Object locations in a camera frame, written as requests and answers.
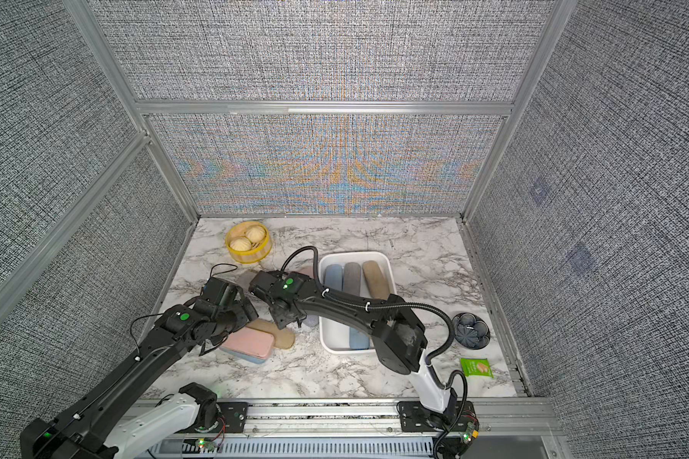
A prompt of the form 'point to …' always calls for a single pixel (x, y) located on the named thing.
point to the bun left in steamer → (240, 244)
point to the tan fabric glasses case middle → (283, 338)
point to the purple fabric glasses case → (311, 320)
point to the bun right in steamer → (255, 233)
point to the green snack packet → (476, 366)
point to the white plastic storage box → (334, 337)
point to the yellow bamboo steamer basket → (257, 252)
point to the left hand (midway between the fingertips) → (251, 314)
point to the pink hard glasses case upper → (306, 270)
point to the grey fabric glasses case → (352, 278)
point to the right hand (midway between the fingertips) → (289, 306)
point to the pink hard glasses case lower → (252, 340)
